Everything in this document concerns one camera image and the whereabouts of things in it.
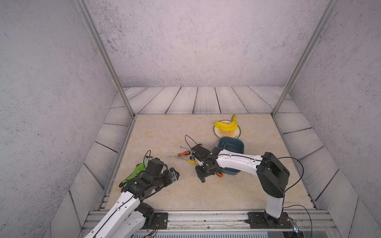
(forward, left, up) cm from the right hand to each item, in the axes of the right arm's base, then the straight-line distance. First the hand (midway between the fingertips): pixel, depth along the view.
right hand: (201, 175), depth 85 cm
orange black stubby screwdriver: (+2, -11, -2) cm, 11 cm away
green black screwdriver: (-2, -1, -2) cm, 2 cm away
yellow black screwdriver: (+9, +5, -2) cm, 11 cm away
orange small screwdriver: (+15, +11, -2) cm, 19 cm away
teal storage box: (+24, -24, -2) cm, 34 cm away
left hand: (-4, +13, +7) cm, 15 cm away
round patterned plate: (+32, -14, -3) cm, 35 cm away
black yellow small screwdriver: (+20, +10, -4) cm, 23 cm away
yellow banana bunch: (+35, -19, +1) cm, 40 cm away
